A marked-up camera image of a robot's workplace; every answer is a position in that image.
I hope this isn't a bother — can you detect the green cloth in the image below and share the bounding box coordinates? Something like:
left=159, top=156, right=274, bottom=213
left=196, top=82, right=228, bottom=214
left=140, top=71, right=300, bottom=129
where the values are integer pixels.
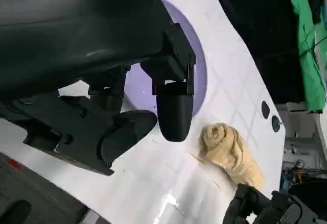
left=285, top=0, right=327, bottom=114

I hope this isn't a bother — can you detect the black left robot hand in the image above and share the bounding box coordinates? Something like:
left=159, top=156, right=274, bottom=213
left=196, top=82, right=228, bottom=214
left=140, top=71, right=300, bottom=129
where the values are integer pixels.
left=0, top=0, right=197, bottom=176

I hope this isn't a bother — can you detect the beige towel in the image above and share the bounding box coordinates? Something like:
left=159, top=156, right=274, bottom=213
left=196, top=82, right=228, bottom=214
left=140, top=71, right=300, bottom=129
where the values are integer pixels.
left=201, top=122, right=265, bottom=192

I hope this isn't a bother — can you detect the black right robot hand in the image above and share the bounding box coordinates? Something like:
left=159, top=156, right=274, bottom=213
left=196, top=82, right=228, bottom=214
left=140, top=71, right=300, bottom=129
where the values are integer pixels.
left=221, top=182, right=327, bottom=224

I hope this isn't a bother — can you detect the lilac plate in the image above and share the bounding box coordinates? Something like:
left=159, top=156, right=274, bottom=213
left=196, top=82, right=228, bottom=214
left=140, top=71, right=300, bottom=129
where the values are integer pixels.
left=122, top=0, right=208, bottom=119

